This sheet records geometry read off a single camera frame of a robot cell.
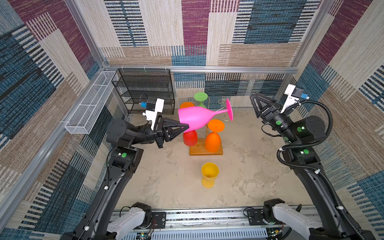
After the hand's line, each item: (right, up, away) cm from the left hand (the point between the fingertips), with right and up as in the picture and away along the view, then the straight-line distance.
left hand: (188, 127), depth 47 cm
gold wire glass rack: (+8, -1, +20) cm, 22 cm away
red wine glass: (0, -6, +33) cm, 33 cm away
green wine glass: (+6, +16, +34) cm, 38 cm away
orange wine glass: (+11, -7, +27) cm, 30 cm away
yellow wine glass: (+10, -24, +32) cm, 41 cm away
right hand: (+22, +10, +7) cm, 25 cm away
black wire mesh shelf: (-40, +27, +58) cm, 75 cm away
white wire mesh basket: (-64, +4, +45) cm, 78 cm away
